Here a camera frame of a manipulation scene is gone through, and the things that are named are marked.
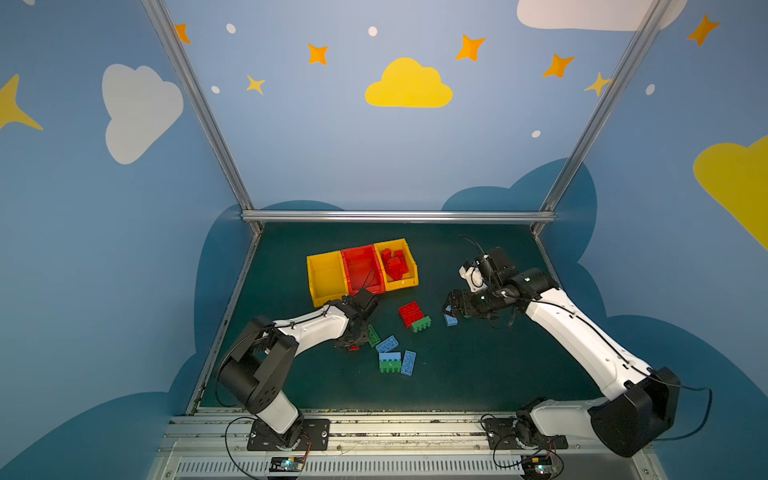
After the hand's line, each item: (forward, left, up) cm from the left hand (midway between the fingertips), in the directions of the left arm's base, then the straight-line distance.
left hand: (361, 339), depth 91 cm
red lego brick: (+25, -11, +1) cm, 27 cm away
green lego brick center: (+5, -19, +1) cm, 19 cm away
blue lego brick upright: (+7, -28, +1) cm, 29 cm away
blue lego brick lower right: (-7, -14, -2) cm, 16 cm away
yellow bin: (+23, +14, +1) cm, 27 cm away
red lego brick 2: (-3, +2, +1) cm, 4 cm away
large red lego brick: (+9, -15, +1) cm, 18 cm away
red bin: (+27, +1, 0) cm, 27 cm away
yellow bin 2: (+22, -16, +2) cm, 27 cm away
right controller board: (-31, -45, -1) cm, 55 cm away
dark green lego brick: (+1, -4, 0) cm, 4 cm away
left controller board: (-32, +16, 0) cm, 36 cm away
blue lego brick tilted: (-2, -8, 0) cm, 8 cm away
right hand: (+2, -27, +18) cm, 32 cm away
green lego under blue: (-9, -9, +2) cm, 13 cm away
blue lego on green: (-6, -9, +1) cm, 10 cm away
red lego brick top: (+29, -8, +3) cm, 31 cm away
